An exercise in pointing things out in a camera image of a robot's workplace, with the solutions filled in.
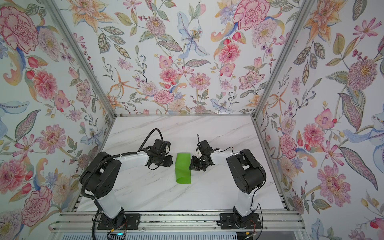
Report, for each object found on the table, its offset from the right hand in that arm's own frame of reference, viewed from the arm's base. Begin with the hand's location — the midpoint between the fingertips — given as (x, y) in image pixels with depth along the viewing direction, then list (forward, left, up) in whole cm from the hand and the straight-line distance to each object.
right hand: (188, 167), depth 93 cm
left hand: (+2, +9, +1) cm, 9 cm away
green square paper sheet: (-4, +3, -1) cm, 5 cm away
